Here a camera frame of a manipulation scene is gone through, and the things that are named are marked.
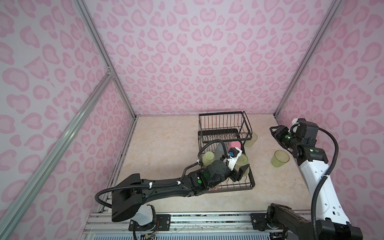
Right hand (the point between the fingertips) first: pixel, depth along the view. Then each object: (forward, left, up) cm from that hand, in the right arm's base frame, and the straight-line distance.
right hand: (273, 128), depth 73 cm
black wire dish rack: (+16, +20, -27) cm, 37 cm away
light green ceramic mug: (-8, +32, -17) cm, 37 cm away
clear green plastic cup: (-7, -9, -18) cm, 21 cm away
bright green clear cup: (-16, +16, -4) cm, 23 cm away
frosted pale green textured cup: (+7, +4, -25) cm, 26 cm away
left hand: (-16, +16, -3) cm, 22 cm away
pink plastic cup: (+1, +16, -17) cm, 23 cm away
